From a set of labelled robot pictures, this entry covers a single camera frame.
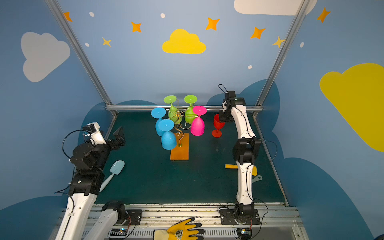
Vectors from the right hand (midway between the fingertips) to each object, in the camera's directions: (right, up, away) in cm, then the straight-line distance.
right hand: (225, 118), depth 96 cm
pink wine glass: (-19, -6, -13) cm, 23 cm away
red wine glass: (-4, -5, +5) cm, 8 cm away
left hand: (-59, -7, -30) cm, 66 cm away
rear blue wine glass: (-39, +1, -21) cm, 44 cm away
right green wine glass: (-23, +1, -7) cm, 24 cm away
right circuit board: (+5, -59, -23) cm, 64 cm away
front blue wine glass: (-34, -12, -21) cm, 42 cm away
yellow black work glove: (-26, -54, -28) cm, 67 cm away
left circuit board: (-58, -58, -23) cm, 86 cm away
